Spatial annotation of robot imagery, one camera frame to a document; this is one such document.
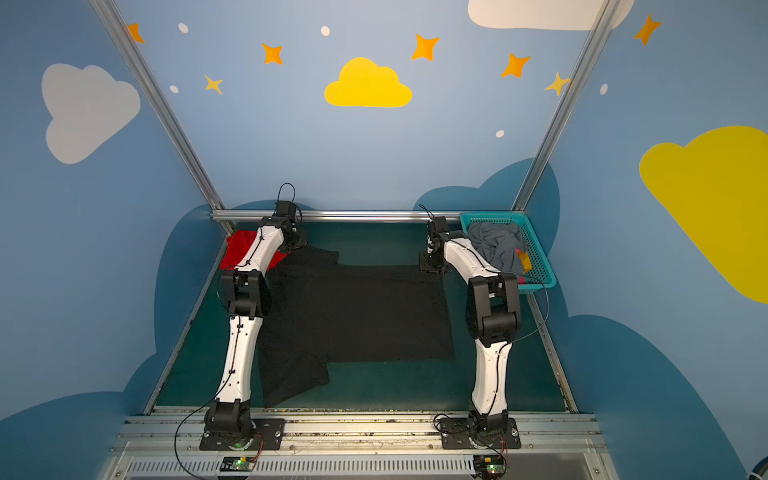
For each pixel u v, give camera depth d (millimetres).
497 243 1066
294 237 1006
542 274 999
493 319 558
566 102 845
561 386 863
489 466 715
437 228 820
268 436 737
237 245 1146
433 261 880
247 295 703
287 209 931
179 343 955
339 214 1486
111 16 689
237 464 708
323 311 1013
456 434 742
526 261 1056
